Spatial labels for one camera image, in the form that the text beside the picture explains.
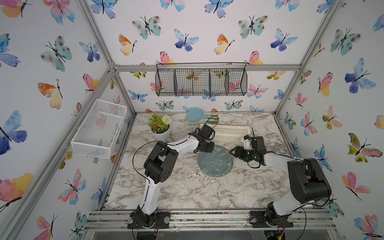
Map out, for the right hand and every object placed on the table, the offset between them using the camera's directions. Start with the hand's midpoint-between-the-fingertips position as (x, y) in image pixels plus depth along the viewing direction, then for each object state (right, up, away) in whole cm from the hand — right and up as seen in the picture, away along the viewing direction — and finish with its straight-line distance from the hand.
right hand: (233, 151), depth 93 cm
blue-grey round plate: (-10, -8, +1) cm, 13 cm away
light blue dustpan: (-24, +25, +27) cm, 44 cm away
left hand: (-13, +3, +4) cm, 14 cm away
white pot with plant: (-45, +15, 0) cm, 48 cm away
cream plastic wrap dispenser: (+2, +12, +20) cm, 23 cm away
